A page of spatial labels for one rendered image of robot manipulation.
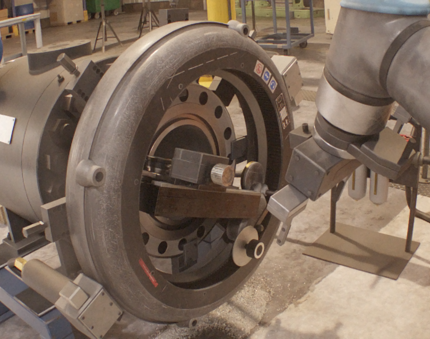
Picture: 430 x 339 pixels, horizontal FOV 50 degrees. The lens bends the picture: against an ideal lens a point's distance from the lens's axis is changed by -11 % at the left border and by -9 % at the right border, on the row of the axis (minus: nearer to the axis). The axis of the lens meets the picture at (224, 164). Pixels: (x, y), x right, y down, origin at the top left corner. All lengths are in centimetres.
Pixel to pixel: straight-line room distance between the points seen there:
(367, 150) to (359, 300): 127
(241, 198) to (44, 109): 55
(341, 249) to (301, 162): 150
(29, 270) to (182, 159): 48
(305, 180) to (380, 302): 124
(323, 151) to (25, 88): 104
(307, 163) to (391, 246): 155
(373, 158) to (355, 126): 4
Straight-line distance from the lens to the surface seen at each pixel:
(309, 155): 57
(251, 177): 139
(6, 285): 163
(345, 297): 180
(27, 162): 133
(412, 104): 46
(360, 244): 210
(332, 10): 794
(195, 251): 139
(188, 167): 104
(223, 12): 481
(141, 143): 99
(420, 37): 47
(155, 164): 109
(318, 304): 177
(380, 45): 48
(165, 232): 129
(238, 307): 175
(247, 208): 129
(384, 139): 58
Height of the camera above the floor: 108
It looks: 22 degrees down
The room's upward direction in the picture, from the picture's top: 4 degrees counter-clockwise
